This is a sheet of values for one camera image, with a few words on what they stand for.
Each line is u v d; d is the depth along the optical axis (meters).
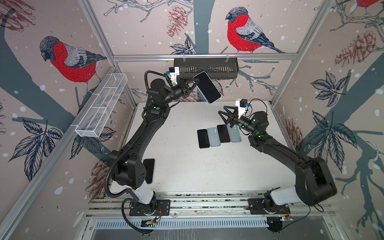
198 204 0.76
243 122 0.69
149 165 0.90
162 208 0.73
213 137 1.01
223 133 0.98
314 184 0.43
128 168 0.44
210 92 0.66
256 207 0.73
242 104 0.66
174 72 0.65
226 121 0.72
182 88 0.60
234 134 0.98
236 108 0.67
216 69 1.07
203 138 0.98
